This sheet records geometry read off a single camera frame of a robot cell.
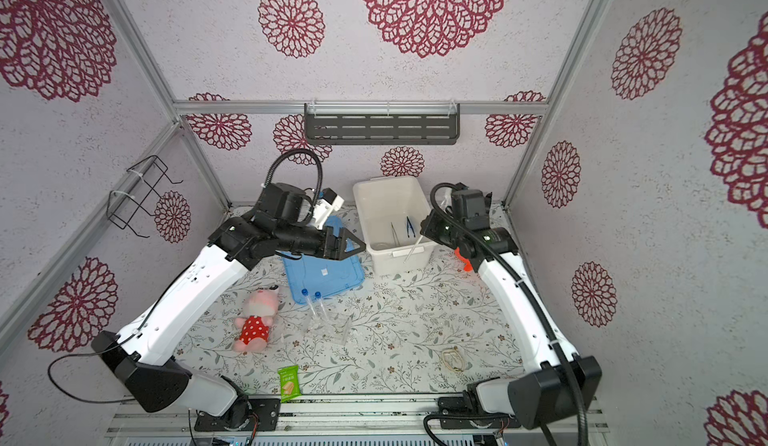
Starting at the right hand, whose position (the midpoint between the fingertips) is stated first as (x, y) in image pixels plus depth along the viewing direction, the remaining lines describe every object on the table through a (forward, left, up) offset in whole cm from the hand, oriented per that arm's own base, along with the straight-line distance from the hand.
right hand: (422, 218), depth 75 cm
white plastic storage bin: (+25, +9, -23) cm, 35 cm away
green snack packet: (-33, +34, -29) cm, 55 cm away
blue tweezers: (+25, +2, -30) cm, 39 cm away
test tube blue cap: (-15, +27, -14) cm, 33 cm away
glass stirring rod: (+2, +1, -15) cm, 15 cm away
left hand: (-12, +16, +1) cm, 20 cm away
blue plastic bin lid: (0, +32, -30) cm, 44 cm away
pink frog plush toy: (-15, +45, -23) cm, 53 cm away
